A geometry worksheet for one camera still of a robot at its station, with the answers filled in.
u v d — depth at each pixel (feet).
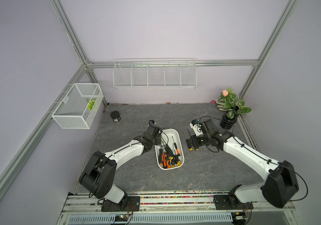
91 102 2.65
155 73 3.35
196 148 3.07
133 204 2.42
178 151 2.95
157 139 2.66
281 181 1.33
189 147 3.08
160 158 2.78
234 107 2.67
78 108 2.70
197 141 2.40
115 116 3.56
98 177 1.39
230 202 2.11
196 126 2.38
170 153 2.89
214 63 5.73
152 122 2.65
